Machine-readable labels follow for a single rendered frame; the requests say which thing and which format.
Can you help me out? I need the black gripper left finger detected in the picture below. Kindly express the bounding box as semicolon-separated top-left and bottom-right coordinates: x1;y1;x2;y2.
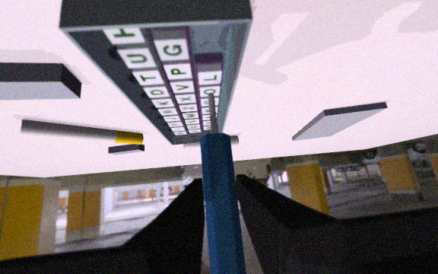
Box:
0;178;205;274

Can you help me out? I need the keyboard with white letter keys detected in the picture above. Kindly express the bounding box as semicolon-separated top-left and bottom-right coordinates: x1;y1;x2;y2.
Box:
57;0;255;145

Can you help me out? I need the blue stylus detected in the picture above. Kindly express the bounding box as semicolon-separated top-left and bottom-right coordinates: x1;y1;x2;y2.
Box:
200;93;246;274

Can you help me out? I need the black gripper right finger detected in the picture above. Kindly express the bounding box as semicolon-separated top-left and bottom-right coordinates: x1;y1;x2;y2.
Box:
236;174;438;274

